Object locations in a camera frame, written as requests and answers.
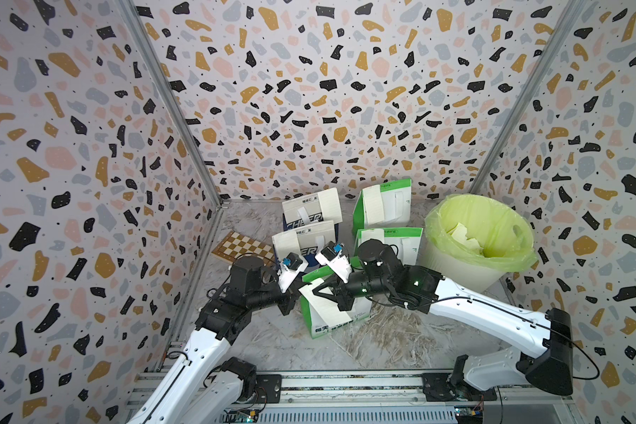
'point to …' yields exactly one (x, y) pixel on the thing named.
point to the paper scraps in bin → (458, 232)
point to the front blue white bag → (306, 240)
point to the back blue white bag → (303, 211)
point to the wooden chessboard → (238, 245)
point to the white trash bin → (460, 275)
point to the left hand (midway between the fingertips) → (311, 284)
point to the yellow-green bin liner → (506, 236)
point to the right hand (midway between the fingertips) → (316, 293)
